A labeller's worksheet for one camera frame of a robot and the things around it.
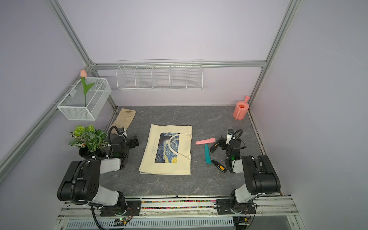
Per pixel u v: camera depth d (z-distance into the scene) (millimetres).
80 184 451
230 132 801
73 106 753
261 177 444
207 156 921
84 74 829
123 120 1119
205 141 999
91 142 728
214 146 956
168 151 925
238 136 655
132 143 847
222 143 846
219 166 870
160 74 1038
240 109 1050
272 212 733
